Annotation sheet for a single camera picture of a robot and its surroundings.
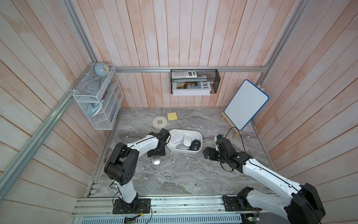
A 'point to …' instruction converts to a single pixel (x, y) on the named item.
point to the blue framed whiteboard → (246, 105)
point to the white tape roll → (159, 122)
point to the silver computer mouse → (155, 159)
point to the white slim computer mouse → (187, 140)
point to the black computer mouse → (195, 145)
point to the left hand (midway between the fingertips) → (156, 155)
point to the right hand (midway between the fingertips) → (208, 151)
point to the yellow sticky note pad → (172, 116)
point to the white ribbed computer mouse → (176, 139)
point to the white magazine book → (200, 88)
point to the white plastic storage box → (180, 148)
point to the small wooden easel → (226, 117)
